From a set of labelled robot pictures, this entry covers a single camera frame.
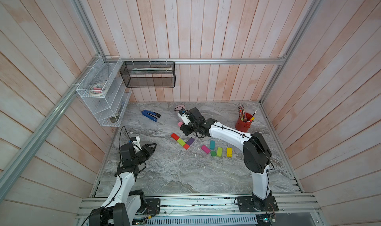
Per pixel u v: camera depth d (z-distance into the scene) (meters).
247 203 0.70
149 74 1.04
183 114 0.79
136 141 0.78
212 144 0.95
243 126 0.96
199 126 0.69
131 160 0.65
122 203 0.43
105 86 0.76
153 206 0.73
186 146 0.95
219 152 0.92
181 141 0.97
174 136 1.01
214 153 0.92
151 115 1.11
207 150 0.93
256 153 0.50
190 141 0.98
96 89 0.74
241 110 0.92
